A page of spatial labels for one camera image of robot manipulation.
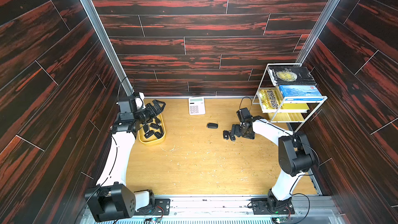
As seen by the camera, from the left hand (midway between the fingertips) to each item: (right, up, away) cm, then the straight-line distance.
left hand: (161, 107), depth 77 cm
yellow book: (+63, +6, +16) cm, 66 cm away
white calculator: (+18, +2, +35) cm, 39 cm away
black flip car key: (-11, -12, +26) cm, 31 cm away
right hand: (+47, -15, +20) cm, 53 cm away
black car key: (-13, -17, +22) cm, 30 cm away
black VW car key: (+37, -17, +21) cm, 46 cm away
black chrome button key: (+40, -19, +19) cm, 49 cm away
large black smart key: (+29, -12, +27) cm, 41 cm away
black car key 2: (-7, -17, +21) cm, 28 cm away
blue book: (+64, +8, -1) cm, 64 cm away
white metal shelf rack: (+72, -5, +13) cm, 74 cm away
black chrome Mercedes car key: (-10, -9, +28) cm, 31 cm away
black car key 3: (-16, -13, +24) cm, 32 cm away
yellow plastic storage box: (-9, -19, +14) cm, 26 cm away
